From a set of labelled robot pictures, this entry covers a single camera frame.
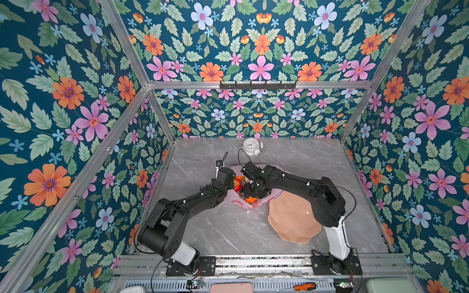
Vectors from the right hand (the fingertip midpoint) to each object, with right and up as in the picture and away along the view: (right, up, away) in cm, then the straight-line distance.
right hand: (248, 194), depth 90 cm
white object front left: (-43, -31, -23) cm, 58 cm away
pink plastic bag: (-6, -1, -4) cm, 7 cm away
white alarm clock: (+3, +25, +21) cm, 33 cm away
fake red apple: (-6, +4, +2) cm, 7 cm away
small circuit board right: (+38, -31, -20) cm, 53 cm away
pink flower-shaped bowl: (+21, -10, -2) cm, 24 cm away
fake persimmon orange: (+1, -2, -4) cm, 4 cm away
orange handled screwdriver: (+23, -30, -23) cm, 44 cm away
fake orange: (-3, +11, -18) cm, 21 cm away
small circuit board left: (-21, -31, -20) cm, 42 cm away
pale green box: (+53, -28, -24) cm, 65 cm away
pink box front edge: (-6, -31, -22) cm, 38 cm away
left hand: (-10, +11, +1) cm, 15 cm away
